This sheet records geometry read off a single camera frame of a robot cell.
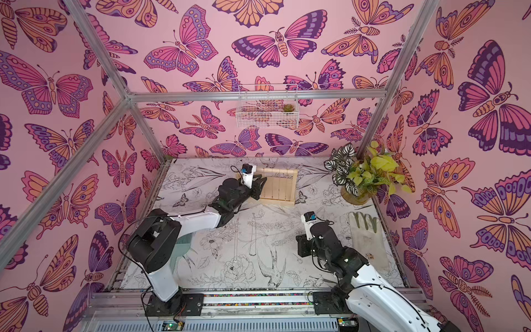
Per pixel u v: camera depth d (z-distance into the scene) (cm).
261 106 100
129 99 92
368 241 88
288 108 93
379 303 48
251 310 73
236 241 90
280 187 125
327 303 73
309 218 69
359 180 81
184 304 73
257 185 78
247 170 74
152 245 48
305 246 68
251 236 90
